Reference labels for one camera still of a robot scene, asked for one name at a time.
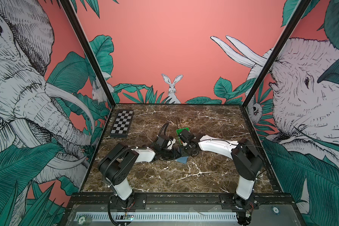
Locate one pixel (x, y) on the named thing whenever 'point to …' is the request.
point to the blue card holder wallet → (182, 159)
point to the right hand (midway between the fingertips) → (181, 151)
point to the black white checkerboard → (122, 125)
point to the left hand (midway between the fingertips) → (182, 154)
